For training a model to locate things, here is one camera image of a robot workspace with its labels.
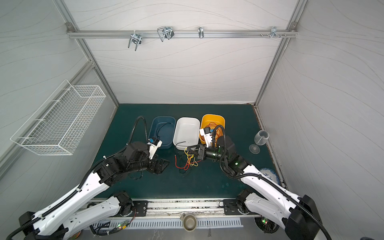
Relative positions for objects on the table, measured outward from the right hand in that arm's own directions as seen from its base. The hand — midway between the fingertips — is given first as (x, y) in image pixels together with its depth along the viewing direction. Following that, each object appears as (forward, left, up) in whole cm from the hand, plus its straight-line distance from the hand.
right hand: (190, 144), depth 69 cm
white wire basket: (+3, +62, +8) cm, 62 cm away
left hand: (-4, +12, -6) cm, 14 cm away
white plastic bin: (+24, +6, -25) cm, 35 cm away
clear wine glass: (+13, -40, -14) cm, 44 cm away
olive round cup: (-28, -1, -23) cm, 37 cm away
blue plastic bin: (+26, +23, -24) cm, 42 cm away
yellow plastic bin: (+32, -12, -21) cm, 40 cm away
